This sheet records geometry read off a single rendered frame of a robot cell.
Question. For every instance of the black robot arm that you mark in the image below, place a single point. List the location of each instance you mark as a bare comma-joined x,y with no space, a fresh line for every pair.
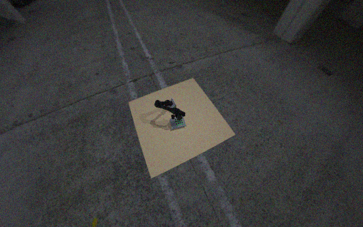
175,111

